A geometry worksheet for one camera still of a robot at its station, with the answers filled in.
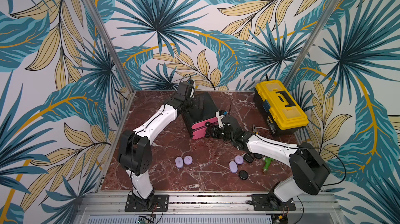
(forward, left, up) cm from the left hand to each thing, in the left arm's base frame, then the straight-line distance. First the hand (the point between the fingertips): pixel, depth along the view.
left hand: (196, 101), depth 88 cm
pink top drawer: (-12, -5, -5) cm, 14 cm away
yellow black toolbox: (-6, -47, -2) cm, 47 cm away
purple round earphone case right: (-26, -24, -18) cm, 40 cm away
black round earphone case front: (-33, -26, -19) cm, 46 cm away
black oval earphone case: (-25, -29, -18) cm, 42 cm away
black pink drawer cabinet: (-5, -3, -7) cm, 9 cm away
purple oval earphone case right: (-30, -21, -18) cm, 41 cm away
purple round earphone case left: (-26, +4, -19) cm, 33 cm away
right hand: (-13, -6, -7) cm, 16 cm away
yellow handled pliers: (-7, -37, -18) cm, 42 cm away
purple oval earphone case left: (-28, +8, -18) cm, 34 cm away
